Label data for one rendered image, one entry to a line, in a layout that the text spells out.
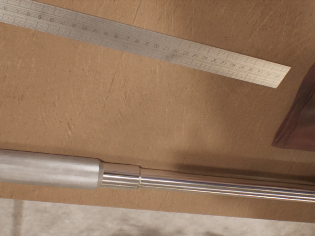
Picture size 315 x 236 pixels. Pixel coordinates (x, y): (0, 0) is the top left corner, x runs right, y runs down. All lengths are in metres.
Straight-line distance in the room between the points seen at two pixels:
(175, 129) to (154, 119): 0.03
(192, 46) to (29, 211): 1.03
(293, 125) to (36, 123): 0.27
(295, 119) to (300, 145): 0.04
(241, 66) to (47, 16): 0.19
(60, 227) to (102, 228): 0.10
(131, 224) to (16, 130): 0.99
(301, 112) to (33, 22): 0.29
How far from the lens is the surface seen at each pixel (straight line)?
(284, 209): 0.86
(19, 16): 0.60
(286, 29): 0.64
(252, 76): 0.67
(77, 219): 1.63
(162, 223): 1.67
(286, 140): 0.74
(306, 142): 0.74
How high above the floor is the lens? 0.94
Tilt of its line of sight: 43 degrees down
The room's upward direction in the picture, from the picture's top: 172 degrees clockwise
